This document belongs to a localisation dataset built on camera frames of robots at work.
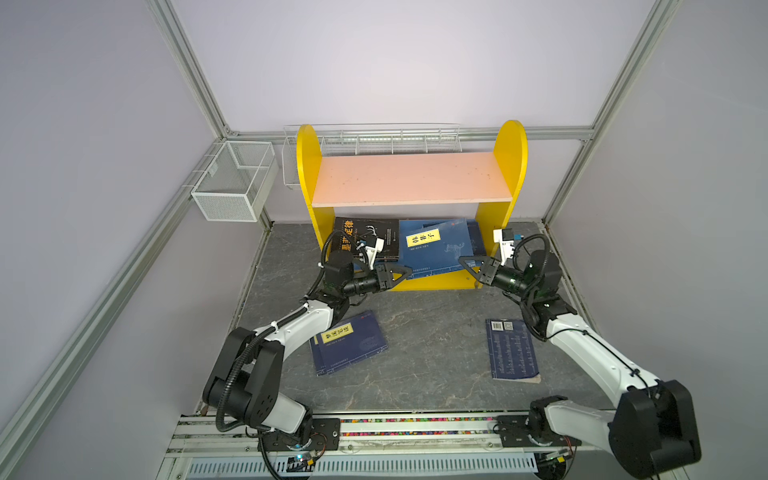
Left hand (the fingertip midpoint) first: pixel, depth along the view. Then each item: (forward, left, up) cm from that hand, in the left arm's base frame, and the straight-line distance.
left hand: (411, 277), depth 77 cm
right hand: (+1, -12, +5) cm, 13 cm away
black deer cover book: (+20, +15, -4) cm, 25 cm away
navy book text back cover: (-13, -29, -22) cm, 38 cm away
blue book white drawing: (+4, -14, +7) cm, 16 cm away
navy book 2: (-8, +19, -20) cm, 29 cm away
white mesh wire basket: (+41, +55, 0) cm, 69 cm away
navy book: (+6, -6, +5) cm, 10 cm away
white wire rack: (+44, +9, +13) cm, 47 cm away
